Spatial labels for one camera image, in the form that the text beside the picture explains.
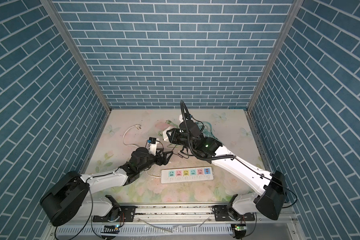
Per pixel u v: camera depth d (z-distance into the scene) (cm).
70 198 42
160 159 74
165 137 71
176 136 62
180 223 72
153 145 75
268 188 40
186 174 85
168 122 112
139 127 108
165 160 75
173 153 81
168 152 79
